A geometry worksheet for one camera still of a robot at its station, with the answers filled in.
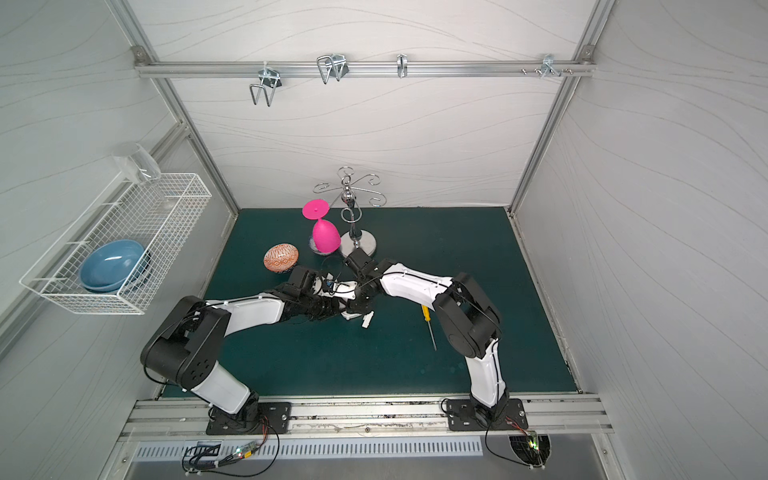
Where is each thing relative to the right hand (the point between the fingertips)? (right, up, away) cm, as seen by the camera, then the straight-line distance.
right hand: (351, 297), depth 91 cm
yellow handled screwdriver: (+23, -7, 0) cm, 24 cm away
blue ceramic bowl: (-47, +13, -29) cm, 57 cm away
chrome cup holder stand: (+2, +17, +16) cm, 23 cm away
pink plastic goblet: (-7, +19, -3) cm, 21 cm away
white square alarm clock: (-2, -2, -3) cm, 4 cm away
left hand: (-1, -4, 0) cm, 4 cm away
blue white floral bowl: (-16, +15, +14) cm, 26 cm away
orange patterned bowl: (-27, +11, +14) cm, 32 cm away
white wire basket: (-48, +24, -14) cm, 56 cm away
